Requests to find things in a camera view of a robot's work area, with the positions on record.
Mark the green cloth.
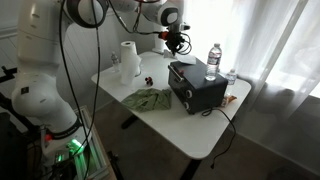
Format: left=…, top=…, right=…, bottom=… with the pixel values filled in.
left=121, top=87, right=173, bottom=113

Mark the wooden framed robot stand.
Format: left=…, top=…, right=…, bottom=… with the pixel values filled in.
left=73, top=105, right=118, bottom=180

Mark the orange snack wrapper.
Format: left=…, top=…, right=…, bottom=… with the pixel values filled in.
left=221, top=94, right=238, bottom=108

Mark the water bottle with red label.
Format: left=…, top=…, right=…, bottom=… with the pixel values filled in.
left=110, top=51, right=121, bottom=74

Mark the tall clear water bottle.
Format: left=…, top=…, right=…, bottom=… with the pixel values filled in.
left=204, top=43, right=223, bottom=82

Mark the white sheer curtain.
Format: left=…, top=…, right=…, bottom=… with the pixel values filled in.
left=159, top=0, right=320, bottom=174

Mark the black oven power cable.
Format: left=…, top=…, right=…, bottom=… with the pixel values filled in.
left=200, top=107, right=237, bottom=169

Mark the small clear water bottle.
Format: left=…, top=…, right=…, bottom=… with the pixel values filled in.
left=225, top=68, right=238, bottom=96

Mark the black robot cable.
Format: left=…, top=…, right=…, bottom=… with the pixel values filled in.
left=59, top=0, right=193, bottom=180

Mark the black camera on tripod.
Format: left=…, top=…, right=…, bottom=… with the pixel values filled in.
left=0, top=65, right=18, bottom=84

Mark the white paper towel roll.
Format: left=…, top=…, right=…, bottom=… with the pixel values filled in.
left=119, top=40, right=143, bottom=86

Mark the black cable bundle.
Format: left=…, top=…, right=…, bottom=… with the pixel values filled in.
left=0, top=93, right=78, bottom=180

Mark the black toaster oven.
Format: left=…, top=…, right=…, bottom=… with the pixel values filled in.
left=167, top=59, right=229, bottom=115

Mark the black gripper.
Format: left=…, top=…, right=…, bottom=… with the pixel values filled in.
left=165, top=30, right=184, bottom=57

